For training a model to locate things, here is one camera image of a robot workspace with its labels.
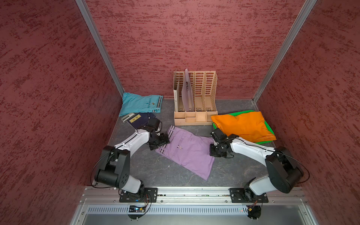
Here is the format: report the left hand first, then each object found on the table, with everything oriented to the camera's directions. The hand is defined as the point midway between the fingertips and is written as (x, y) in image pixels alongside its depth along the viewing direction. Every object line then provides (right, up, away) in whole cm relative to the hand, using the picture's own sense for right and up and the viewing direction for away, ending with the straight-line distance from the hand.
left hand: (164, 146), depth 88 cm
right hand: (+31, -6, -1) cm, 32 cm away
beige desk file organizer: (+30, +41, +26) cm, 57 cm away
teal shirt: (-29, +30, +26) cm, 49 cm away
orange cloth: (+60, +12, +8) cm, 62 cm away
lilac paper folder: (+15, +38, +21) cm, 45 cm away
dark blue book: (-22, +17, +19) cm, 33 cm away
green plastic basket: (+51, +21, +10) cm, 56 cm away
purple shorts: (+18, -4, +2) cm, 19 cm away
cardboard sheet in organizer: (+8, +33, -1) cm, 34 cm away
